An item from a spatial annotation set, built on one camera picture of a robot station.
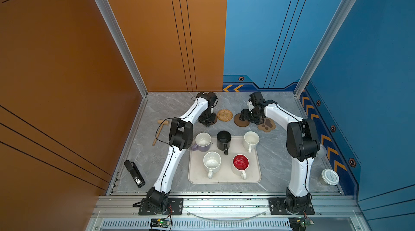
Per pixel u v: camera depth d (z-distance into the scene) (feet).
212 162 2.82
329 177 2.48
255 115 2.75
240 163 2.78
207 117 3.00
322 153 2.91
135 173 2.65
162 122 2.28
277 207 2.38
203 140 3.03
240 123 3.36
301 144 1.77
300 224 2.30
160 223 2.31
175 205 2.42
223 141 2.96
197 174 2.73
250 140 2.97
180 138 2.22
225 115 3.50
